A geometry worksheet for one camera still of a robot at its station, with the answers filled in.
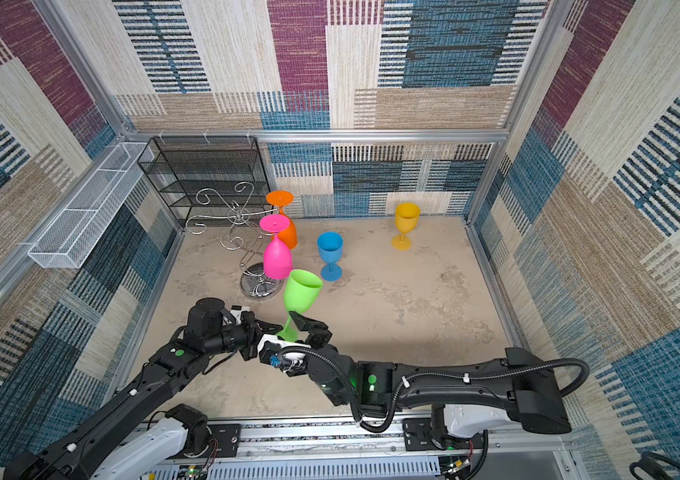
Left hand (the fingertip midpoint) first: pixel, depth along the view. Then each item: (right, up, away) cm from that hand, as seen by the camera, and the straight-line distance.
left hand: (284, 322), depth 74 cm
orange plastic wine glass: (-2, +32, +9) cm, 33 cm away
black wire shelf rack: (-33, +43, +34) cm, 64 cm away
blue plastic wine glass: (+11, +17, +17) cm, 27 cm away
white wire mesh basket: (-50, +21, -3) cm, 54 cm away
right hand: (+3, +2, -8) cm, 9 cm away
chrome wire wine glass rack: (-15, +8, +27) cm, 32 cm away
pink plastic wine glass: (-3, +16, +5) cm, 17 cm away
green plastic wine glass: (+5, +8, -5) cm, 10 cm away
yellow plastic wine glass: (+36, +29, +25) cm, 52 cm away
